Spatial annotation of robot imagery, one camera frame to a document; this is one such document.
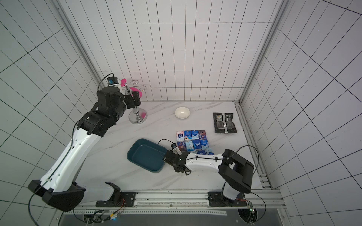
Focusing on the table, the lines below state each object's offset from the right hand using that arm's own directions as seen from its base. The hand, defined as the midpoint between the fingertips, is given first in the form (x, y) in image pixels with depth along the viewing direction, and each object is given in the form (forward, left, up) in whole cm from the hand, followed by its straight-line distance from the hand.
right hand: (176, 163), depth 86 cm
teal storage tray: (+4, +20, 0) cm, 20 cm away
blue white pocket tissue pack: (+21, -11, +1) cm, 24 cm away
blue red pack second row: (+10, -3, +3) cm, 11 cm away
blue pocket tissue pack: (+19, -6, +2) cm, 21 cm away
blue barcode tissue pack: (+7, -21, +2) cm, 22 cm away
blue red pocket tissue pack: (+21, -16, +2) cm, 27 cm away
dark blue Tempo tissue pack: (+13, -12, +2) cm, 18 cm away
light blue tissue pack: (+11, -7, +3) cm, 14 cm away
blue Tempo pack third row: (+7, -16, +2) cm, 18 cm away
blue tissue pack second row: (+13, -18, +2) cm, 22 cm away
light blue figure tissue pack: (+7, -10, +2) cm, 13 cm away
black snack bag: (+32, -33, +1) cm, 46 cm away
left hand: (+17, +23, +39) cm, 49 cm away
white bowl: (+39, -1, +4) cm, 39 cm away
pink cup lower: (+41, +32, +24) cm, 57 cm away
